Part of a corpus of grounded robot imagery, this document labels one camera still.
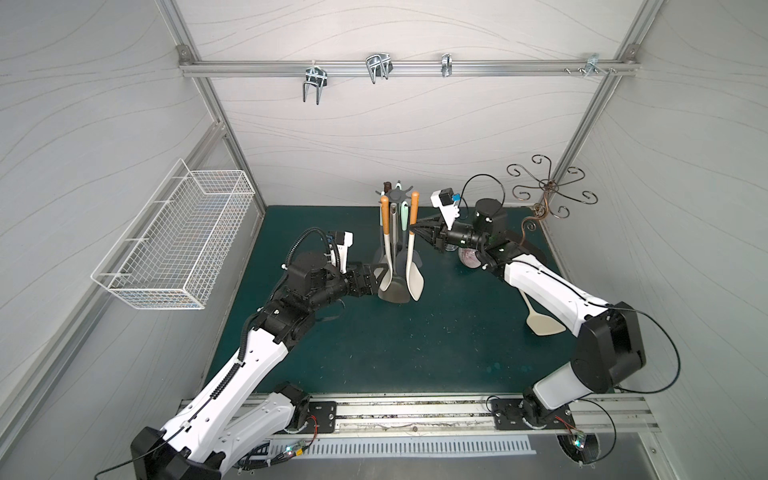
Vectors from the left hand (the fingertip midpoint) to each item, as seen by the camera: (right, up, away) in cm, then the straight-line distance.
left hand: (375, 266), depth 69 cm
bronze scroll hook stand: (+49, +21, +15) cm, 55 cm away
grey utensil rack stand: (+6, +11, +4) cm, 13 cm away
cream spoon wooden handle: (+2, -6, +17) cm, 18 cm away
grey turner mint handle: (+6, -9, +16) cm, 19 cm away
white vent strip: (+5, -43, +1) cm, 44 cm away
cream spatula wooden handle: (+11, -5, +17) cm, 21 cm away
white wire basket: (-48, +4, 0) cm, 48 cm away
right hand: (+9, +11, +5) cm, 15 cm away
